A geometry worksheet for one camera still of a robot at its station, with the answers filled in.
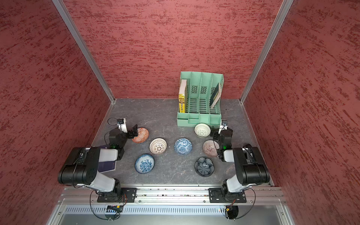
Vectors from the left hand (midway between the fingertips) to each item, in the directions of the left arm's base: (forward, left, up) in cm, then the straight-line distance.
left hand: (130, 127), depth 94 cm
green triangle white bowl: (+2, -51, -6) cm, 51 cm away
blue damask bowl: (-11, -36, -7) cm, 39 cm away
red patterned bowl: (-3, -8, -7) cm, 11 cm away
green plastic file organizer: (+33, -51, -5) cm, 61 cm away
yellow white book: (+17, -36, +19) cm, 44 cm away
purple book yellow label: (-24, +9, -6) cm, 27 cm away
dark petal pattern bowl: (-24, -50, -7) cm, 56 cm away
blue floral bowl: (-22, -13, -7) cm, 27 cm away
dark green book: (+24, -61, +6) cm, 66 cm away
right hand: (+1, -61, -1) cm, 61 cm away
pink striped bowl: (-11, -55, -7) cm, 56 cm away
